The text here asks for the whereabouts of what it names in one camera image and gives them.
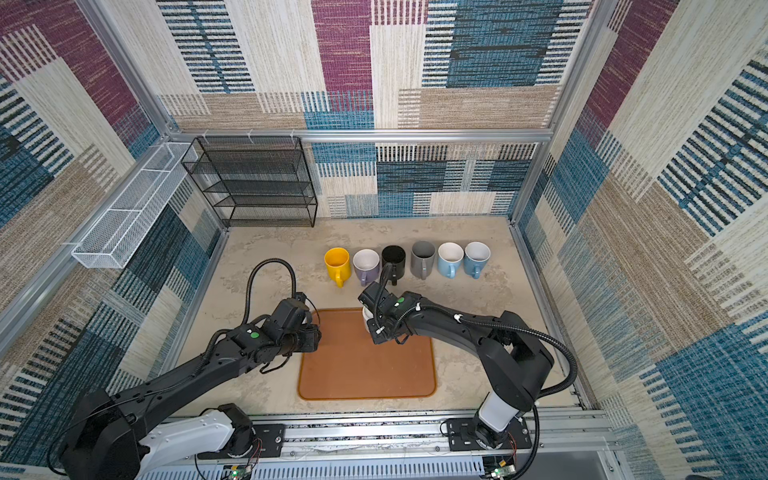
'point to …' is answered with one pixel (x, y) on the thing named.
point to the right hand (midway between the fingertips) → (385, 333)
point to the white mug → (367, 315)
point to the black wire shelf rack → (254, 181)
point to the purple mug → (366, 264)
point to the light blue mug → (449, 259)
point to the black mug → (396, 255)
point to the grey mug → (423, 256)
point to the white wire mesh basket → (114, 238)
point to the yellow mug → (338, 264)
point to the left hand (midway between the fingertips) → (316, 331)
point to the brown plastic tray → (348, 365)
